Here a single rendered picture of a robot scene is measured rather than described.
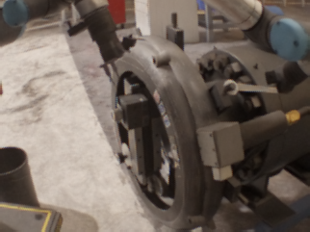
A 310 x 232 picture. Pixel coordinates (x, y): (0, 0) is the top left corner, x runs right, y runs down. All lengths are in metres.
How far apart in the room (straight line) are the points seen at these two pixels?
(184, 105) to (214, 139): 0.16
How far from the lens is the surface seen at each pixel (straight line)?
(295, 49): 0.72
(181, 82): 1.04
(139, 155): 1.38
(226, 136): 0.93
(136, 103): 1.19
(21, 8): 0.91
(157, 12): 5.07
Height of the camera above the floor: 1.25
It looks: 22 degrees down
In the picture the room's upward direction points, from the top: 3 degrees counter-clockwise
